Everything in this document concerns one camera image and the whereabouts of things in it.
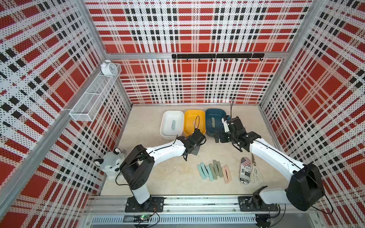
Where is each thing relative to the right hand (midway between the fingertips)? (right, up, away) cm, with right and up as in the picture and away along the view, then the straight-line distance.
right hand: (222, 134), depth 85 cm
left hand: (-18, -8, +5) cm, 20 cm away
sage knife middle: (-4, -19, +4) cm, 20 cm away
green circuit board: (-44, -41, -15) cm, 62 cm away
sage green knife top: (-2, +6, +23) cm, 24 cm away
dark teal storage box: (+2, +13, +24) cm, 27 cm away
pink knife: (+2, -26, -3) cm, 26 cm away
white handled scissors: (+20, -24, -1) cm, 31 cm away
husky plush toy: (-58, -13, -18) cm, 62 cm away
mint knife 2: (-8, -24, -1) cm, 25 cm away
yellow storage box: (-17, +9, +20) cm, 28 cm away
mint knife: (-13, -23, 0) cm, 27 cm away
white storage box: (-34, +5, +23) cm, 41 cm away
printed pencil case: (+13, -21, -3) cm, 25 cm away
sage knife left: (-6, -23, +1) cm, 23 cm away
